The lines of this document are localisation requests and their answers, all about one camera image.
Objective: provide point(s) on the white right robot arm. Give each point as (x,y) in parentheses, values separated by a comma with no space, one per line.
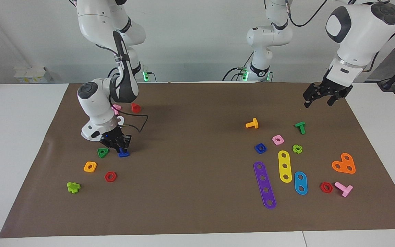
(94,106)

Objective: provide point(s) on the orange heart-shaped plate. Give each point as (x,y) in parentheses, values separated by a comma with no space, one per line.
(343,164)

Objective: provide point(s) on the white box with yellow label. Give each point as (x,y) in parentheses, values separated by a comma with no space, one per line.
(29,75)

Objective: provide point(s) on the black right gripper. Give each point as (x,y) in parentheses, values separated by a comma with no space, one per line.
(117,139)

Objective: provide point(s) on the red hexagonal nut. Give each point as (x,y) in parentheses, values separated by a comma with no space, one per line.
(322,188)
(106,177)

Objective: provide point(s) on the blue toy bolt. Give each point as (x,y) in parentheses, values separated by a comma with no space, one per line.
(124,154)

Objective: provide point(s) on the purple four-hole plate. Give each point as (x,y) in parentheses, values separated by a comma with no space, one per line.
(264,184)

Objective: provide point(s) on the green triangular nut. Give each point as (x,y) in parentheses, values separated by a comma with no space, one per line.
(106,151)

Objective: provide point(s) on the orange square nut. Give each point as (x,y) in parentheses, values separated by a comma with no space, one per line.
(94,164)

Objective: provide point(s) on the blue two-hole plate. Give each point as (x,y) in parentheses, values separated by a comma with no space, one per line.
(300,183)

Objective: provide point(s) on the yellow three-hole plate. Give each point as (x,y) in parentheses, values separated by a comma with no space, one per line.
(285,161)

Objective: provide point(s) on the red toy bolt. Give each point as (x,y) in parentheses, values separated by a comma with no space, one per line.
(135,108)

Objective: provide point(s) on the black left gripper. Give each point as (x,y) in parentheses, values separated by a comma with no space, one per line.
(334,89)

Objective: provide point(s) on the large pink toy bolt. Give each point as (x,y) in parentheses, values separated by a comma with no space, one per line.
(345,189)

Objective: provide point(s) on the orange toy bolt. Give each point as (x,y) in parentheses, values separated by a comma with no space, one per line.
(253,124)

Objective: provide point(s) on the lime cross-shaped nut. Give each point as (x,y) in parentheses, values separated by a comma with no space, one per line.
(300,149)

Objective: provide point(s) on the lime cross-head bolt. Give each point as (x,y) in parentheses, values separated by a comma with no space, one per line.
(73,187)

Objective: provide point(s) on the green toy bolt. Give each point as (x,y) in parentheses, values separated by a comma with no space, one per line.
(301,127)

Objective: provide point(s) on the pink square nut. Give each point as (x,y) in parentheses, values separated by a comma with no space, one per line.
(274,138)

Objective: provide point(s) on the brown table mat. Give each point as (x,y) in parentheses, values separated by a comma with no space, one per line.
(183,199)

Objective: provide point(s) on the small pink toy bolt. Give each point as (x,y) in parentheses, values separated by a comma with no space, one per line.
(117,109)

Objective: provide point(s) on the blue square nut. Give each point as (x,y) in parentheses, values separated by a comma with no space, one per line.
(256,150)

